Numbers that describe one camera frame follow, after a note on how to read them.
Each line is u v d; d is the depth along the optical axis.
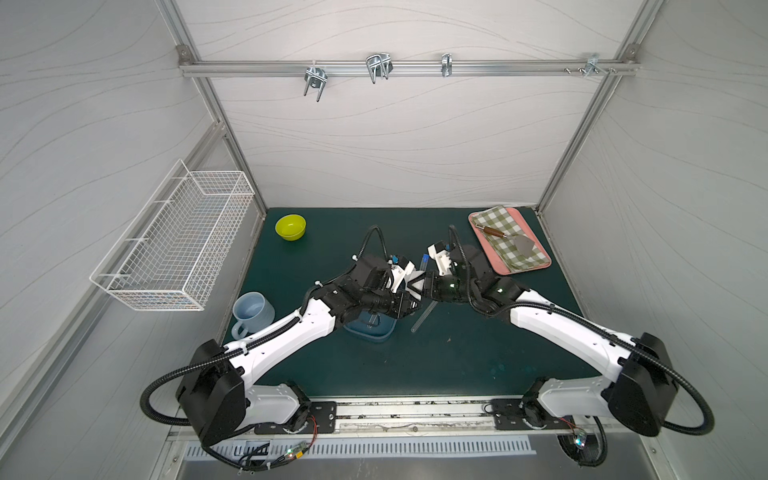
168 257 0.68
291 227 1.11
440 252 0.71
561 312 0.50
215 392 0.40
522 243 1.08
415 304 0.73
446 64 0.78
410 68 0.79
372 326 0.88
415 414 0.75
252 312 0.91
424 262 0.75
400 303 0.65
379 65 0.77
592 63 0.77
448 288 0.66
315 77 0.79
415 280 0.73
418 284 0.73
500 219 1.17
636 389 0.39
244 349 0.43
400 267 0.69
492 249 1.08
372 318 0.65
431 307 0.93
